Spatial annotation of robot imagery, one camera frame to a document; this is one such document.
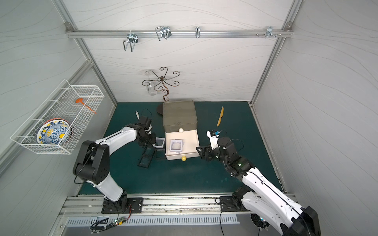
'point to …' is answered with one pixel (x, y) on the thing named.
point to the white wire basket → (76, 103)
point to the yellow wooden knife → (221, 116)
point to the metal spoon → (137, 115)
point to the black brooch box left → (146, 157)
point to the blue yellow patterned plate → (56, 131)
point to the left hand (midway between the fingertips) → (154, 142)
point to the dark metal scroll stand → (162, 85)
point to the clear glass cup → (151, 88)
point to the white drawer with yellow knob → (190, 138)
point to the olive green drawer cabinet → (179, 114)
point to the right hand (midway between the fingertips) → (202, 145)
